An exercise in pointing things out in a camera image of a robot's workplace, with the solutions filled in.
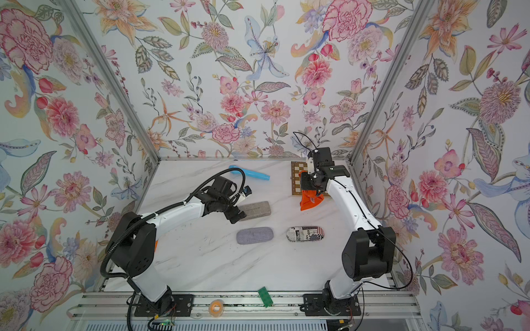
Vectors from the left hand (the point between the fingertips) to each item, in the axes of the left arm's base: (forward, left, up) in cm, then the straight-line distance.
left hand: (242, 204), depth 91 cm
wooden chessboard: (+30, -29, -9) cm, 43 cm away
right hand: (+6, -27, +10) cm, 29 cm away
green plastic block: (-35, -9, -8) cm, 37 cm away
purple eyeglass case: (-12, -6, -6) cm, 14 cm away
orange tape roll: (-38, +8, -9) cm, 40 cm away
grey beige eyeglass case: (0, -5, -6) cm, 8 cm away
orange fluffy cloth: (-3, -28, +7) cm, 29 cm away
